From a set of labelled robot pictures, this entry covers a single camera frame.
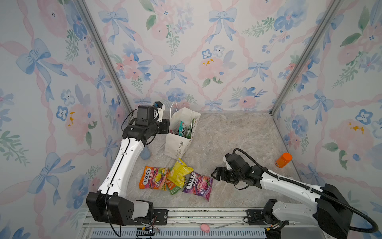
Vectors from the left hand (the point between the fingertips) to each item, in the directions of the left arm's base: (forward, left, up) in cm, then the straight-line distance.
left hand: (169, 122), depth 76 cm
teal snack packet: (+7, -5, -14) cm, 17 cm away
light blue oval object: (-3, +18, -26) cm, 32 cm away
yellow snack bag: (-19, -3, -23) cm, 30 cm away
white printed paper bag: (-7, -3, -10) cm, 13 cm away
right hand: (-19, -25, -22) cm, 39 cm away
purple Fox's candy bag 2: (-23, -15, -26) cm, 38 cm away
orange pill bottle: (-10, -64, -21) cm, 68 cm away
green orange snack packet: (-24, -1, -27) cm, 36 cm away
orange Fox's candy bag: (-19, +10, -25) cm, 33 cm away
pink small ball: (-42, -18, -27) cm, 53 cm away
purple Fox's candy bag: (+6, -1, -16) cm, 17 cm away
